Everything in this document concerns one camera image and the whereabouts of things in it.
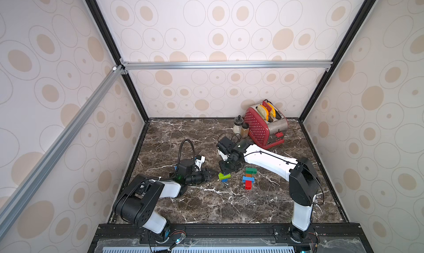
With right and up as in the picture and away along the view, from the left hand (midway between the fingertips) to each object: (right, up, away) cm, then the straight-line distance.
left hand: (220, 175), depth 83 cm
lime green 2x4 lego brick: (+1, -1, +3) cm, 3 cm away
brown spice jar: (+16, +23, +21) cm, 35 cm away
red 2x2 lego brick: (+15, -6, +4) cm, 17 cm away
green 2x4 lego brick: (+17, +1, +7) cm, 18 cm away
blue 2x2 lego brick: (+3, -4, +6) cm, 8 cm away
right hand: (+1, 0, +1) cm, 2 cm away
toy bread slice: (+26, +34, +13) cm, 45 cm away
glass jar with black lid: (+12, +29, +22) cm, 38 cm away
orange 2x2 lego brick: (+16, -2, +7) cm, 17 cm away
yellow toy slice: (+31, +34, +11) cm, 47 cm away
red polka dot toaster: (+25, +22, +11) cm, 35 cm away
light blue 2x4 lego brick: (+15, -3, +6) cm, 17 cm away
